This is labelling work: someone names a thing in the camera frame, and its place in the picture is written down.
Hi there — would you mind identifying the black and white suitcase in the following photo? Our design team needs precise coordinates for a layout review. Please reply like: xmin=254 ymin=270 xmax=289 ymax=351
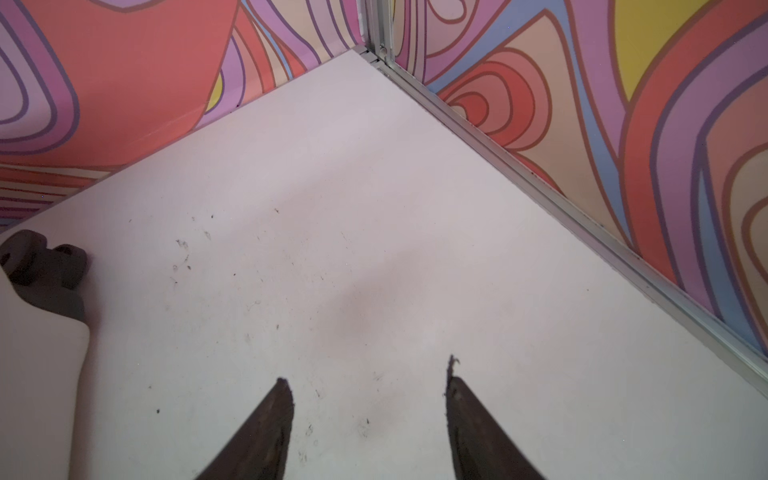
xmin=1 ymin=230 xmax=90 ymax=479

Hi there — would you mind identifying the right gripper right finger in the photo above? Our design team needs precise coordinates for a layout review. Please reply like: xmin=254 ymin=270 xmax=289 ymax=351
xmin=445 ymin=356 xmax=544 ymax=480

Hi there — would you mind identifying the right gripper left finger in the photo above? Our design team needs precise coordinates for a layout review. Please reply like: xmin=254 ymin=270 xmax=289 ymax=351
xmin=197 ymin=378 xmax=295 ymax=480

